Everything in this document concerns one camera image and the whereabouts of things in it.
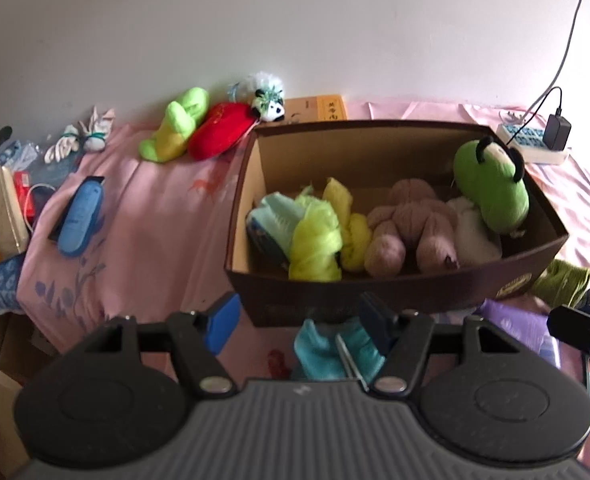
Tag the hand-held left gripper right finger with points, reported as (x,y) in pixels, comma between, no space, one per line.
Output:
(375,322)

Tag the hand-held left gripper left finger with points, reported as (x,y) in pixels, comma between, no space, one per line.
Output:
(222,322)

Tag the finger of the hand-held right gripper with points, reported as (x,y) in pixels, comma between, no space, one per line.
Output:
(582,332)

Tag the brown cardboard box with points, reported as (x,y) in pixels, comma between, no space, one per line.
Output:
(375,295)

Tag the olive green knitted sock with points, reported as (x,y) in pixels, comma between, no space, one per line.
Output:
(562,282)

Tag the teal cloth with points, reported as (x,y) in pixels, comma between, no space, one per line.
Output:
(320,350)

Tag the lime green mesh puff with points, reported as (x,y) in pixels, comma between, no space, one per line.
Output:
(315,240)

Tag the pink fuzzy soft toy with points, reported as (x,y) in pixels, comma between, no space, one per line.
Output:
(410,220)

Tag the light blue cloth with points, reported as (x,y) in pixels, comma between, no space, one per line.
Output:
(275,220)

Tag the yellow cloth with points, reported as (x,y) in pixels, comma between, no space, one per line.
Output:
(345,210)

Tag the green frog plush toy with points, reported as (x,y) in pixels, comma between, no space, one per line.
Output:
(495,185)

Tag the purple packet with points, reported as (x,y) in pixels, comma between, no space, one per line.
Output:
(520,330)

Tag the red knitted item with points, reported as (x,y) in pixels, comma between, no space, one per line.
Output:
(277,362)

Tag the pink printed bed sheet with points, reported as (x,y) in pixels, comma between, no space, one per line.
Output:
(165,220)

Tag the blue handheld device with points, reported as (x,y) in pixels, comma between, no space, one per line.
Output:
(80,217)

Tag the red plush toy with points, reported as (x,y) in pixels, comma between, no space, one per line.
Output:
(220,130)

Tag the white power strip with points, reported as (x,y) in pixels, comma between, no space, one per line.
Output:
(530,145)

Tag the neon green plush toy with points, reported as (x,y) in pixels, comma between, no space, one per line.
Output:
(180,120)

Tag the blue white patterned packet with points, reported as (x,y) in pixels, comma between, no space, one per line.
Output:
(5,285)

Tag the orange flat box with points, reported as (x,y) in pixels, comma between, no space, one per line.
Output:
(320,107)

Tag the cardboard carton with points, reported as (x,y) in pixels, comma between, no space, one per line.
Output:
(0,340)

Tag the white power plug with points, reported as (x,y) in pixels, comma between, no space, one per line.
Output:
(515,119)

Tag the white panda plush toy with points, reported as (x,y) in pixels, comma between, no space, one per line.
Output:
(270,102)

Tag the white knotted glove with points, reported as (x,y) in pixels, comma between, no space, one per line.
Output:
(62,145)
(95,135)

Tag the red packet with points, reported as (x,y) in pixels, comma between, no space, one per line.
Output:
(24,185)

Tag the clear plastic bag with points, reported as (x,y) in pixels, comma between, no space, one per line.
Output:
(17,155)

